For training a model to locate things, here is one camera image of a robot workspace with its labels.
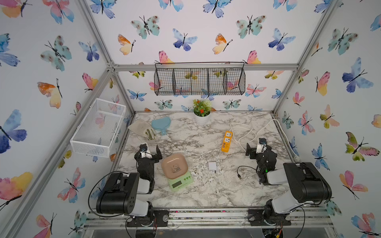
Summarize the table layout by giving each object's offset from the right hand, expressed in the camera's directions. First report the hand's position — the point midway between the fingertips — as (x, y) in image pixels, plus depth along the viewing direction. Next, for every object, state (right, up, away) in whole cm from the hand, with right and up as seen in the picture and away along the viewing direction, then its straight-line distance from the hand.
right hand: (257, 142), depth 91 cm
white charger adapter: (-27, -14, 0) cm, 31 cm away
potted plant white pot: (-33, +14, +19) cm, 40 cm away
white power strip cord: (+6, +3, +16) cm, 17 cm away
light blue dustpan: (-63, +12, +21) cm, 67 cm away
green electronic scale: (-48, -22, -8) cm, 54 cm away
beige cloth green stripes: (-75, +8, +16) cm, 77 cm away
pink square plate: (-50, -13, -3) cm, 52 cm away
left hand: (-64, -2, -2) cm, 64 cm away
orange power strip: (-17, -2, +8) cm, 19 cm away
